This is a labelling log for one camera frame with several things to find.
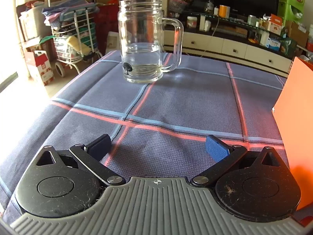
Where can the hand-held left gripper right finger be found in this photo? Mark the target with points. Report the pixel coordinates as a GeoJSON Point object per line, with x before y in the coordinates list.
{"type": "Point", "coordinates": [216, 148]}

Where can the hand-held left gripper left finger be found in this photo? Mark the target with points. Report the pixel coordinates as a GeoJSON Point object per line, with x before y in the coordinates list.
{"type": "Point", "coordinates": [97, 146]}

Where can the orange cardboard box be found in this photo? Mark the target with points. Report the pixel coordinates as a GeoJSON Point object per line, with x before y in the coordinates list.
{"type": "Point", "coordinates": [298, 117]}

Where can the blue plaid tablecloth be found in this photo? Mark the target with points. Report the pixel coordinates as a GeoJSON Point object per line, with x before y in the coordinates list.
{"type": "Point", "coordinates": [171, 107]}

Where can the red and white carton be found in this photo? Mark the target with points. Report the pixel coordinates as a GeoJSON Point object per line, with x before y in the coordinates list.
{"type": "Point", "coordinates": [40, 66]}

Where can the cream and black TV stand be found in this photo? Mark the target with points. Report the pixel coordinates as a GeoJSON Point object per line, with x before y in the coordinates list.
{"type": "Point", "coordinates": [220, 44]}

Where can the white paper bag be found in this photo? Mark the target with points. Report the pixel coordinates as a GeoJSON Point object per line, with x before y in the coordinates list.
{"type": "Point", "coordinates": [113, 42]}

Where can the blue tissue box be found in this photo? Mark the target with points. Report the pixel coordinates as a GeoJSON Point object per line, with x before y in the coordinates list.
{"type": "Point", "coordinates": [273, 44]}

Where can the green snack bag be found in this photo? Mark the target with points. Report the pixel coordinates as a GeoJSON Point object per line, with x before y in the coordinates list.
{"type": "Point", "coordinates": [288, 47]}

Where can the red bag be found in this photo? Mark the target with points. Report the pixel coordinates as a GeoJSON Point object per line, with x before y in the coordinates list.
{"type": "Point", "coordinates": [106, 22]}

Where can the orange and white box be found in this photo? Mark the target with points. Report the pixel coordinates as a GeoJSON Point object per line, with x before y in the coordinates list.
{"type": "Point", "coordinates": [275, 24]}

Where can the brown cardboard box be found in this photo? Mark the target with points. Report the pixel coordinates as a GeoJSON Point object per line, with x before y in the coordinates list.
{"type": "Point", "coordinates": [298, 34]}

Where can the dark glass bottle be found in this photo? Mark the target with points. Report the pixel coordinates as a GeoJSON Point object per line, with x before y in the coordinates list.
{"type": "Point", "coordinates": [209, 6]}

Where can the pink plastic basket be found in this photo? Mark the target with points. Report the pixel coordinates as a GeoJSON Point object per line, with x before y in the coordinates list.
{"type": "Point", "coordinates": [178, 5]}

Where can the green stacked storage bins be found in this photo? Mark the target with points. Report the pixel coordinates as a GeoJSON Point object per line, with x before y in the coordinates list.
{"type": "Point", "coordinates": [291, 7]}

